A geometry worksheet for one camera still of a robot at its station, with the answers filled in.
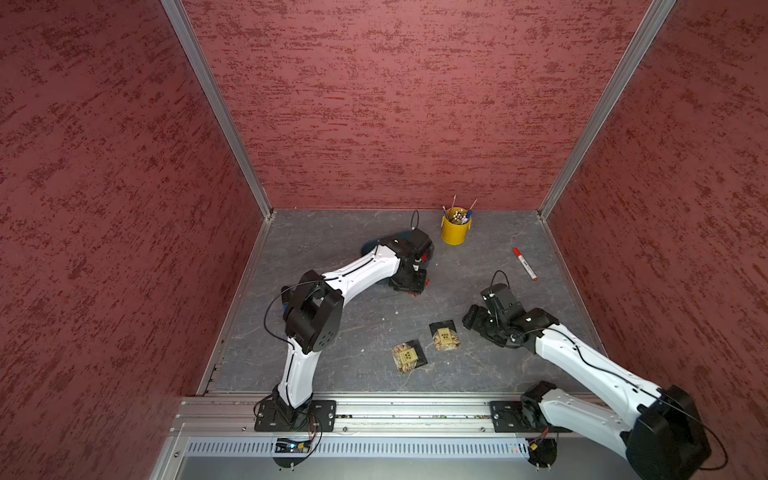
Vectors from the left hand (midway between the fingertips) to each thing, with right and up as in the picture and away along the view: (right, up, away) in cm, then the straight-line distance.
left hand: (412, 293), depth 88 cm
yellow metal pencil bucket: (+17, +21, +15) cm, 31 cm away
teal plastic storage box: (-2, +15, -16) cm, 22 cm away
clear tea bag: (-2, -17, -5) cm, 18 cm away
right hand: (+17, -10, -5) cm, 20 cm away
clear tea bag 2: (+10, -13, -1) cm, 16 cm away
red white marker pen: (+41, +7, +15) cm, 45 cm away
